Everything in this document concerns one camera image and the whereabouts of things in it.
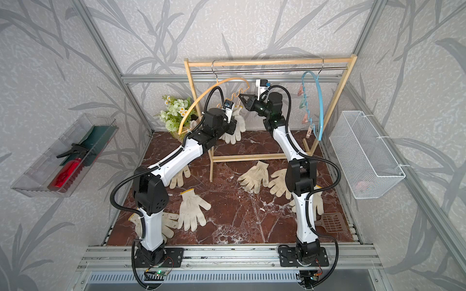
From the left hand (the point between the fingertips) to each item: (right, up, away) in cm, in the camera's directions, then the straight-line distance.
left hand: (233, 116), depth 85 cm
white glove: (+3, -2, +1) cm, 4 cm away
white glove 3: (+10, -32, +14) cm, 36 cm away
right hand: (+3, +10, -2) cm, 10 cm away
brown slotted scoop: (+46, -50, -2) cm, 68 cm away
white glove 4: (+24, -35, +10) cm, 44 cm away
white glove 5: (-20, -45, +1) cm, 50 cm away
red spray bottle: (-54, -25, -26) cm, 65 cm away
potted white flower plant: (-29, +2, +2) cm, 29 cm away
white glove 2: (-3, -10, +6) cm, 12 cm away
